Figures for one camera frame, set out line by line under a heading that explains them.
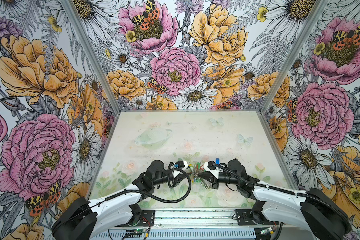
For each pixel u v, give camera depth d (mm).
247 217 742
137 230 714
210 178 710
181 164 639
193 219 760
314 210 423
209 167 671
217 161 941
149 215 747
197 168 872
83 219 409
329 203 427
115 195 508
